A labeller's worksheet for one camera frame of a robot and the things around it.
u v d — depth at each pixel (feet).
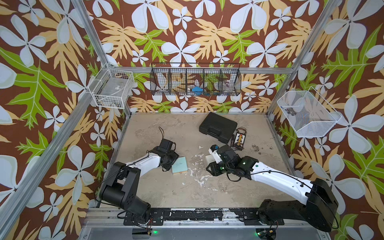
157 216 2.44
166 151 2.38
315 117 2.59
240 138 3.42
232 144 3.32
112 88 2.79
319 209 1.29
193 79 3.16
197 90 3.06
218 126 3.43
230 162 1.98
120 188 1.45
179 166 2.92
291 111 2.82
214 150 2.38
